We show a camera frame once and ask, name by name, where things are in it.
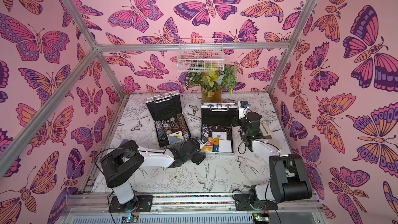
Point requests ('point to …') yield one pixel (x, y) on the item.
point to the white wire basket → (200, 55)
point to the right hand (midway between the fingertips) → (236, 109)
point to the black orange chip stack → (185, 132)
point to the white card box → (225, 146)
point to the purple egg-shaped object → (124, 141)
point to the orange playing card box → (208, 146)
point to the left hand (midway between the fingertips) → (201, 147)
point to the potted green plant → (212, 83)
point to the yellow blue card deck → (175, 137)
